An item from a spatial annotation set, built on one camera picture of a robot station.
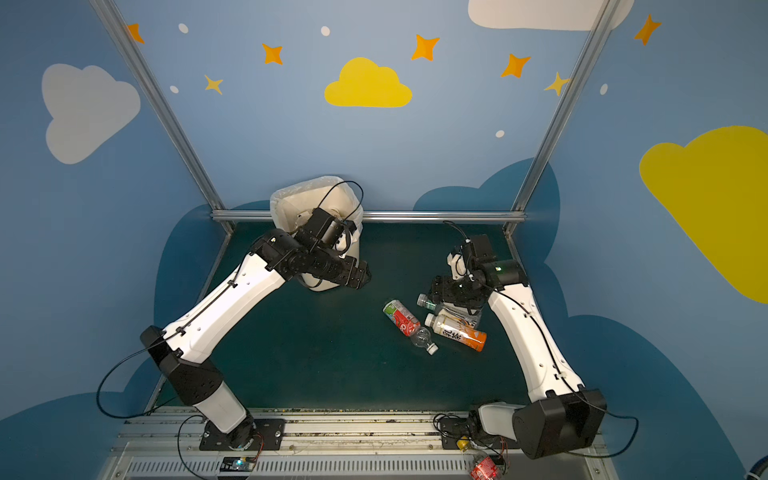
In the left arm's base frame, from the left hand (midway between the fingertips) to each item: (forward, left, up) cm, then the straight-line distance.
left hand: (363, 273), depth 72 cm
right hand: (-1, -22, -8) cm, 24 cm away
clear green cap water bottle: (+7, -18, -24) cm, 31 cm away
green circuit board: (-38, +29, -29) cm, 56 cm away
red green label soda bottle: (-3, -13, -23) cm, 26 cm away
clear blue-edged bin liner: (+29, +26, -5) cm, 39 cm away
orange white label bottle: (-3, -28, -24) cm, 36 cm away
